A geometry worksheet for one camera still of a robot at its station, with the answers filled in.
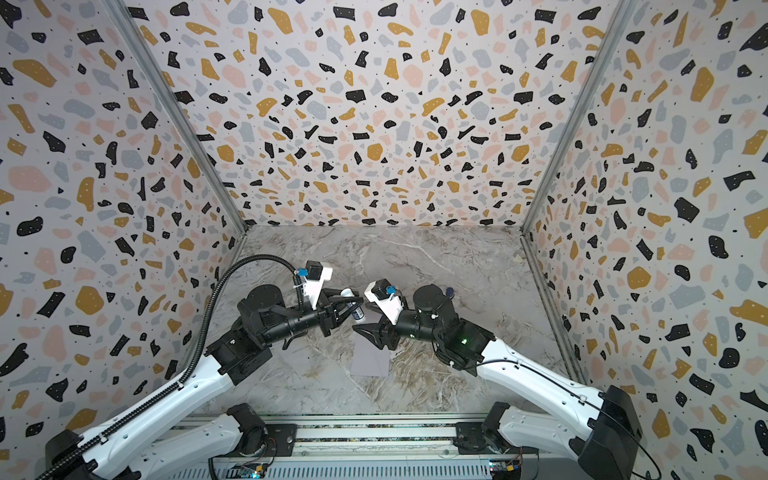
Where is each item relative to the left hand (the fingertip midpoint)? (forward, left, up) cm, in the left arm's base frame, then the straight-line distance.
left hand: (359, 296), depth 63 cm
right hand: (-2, +1, -4) cm, 4 cm away
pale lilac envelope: (-1, +1, -33) cm, 33 cm away
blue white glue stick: (-2, 0, -4) cm, 5 cm away
